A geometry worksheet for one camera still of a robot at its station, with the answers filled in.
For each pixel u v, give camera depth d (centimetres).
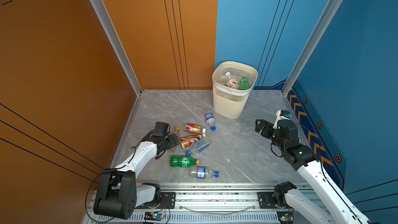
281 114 67
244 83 96
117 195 41
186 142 87
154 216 70
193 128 94
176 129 96
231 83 94
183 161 81
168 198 75
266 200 73
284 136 56
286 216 71
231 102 90
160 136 68
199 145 87
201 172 77
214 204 73
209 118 99
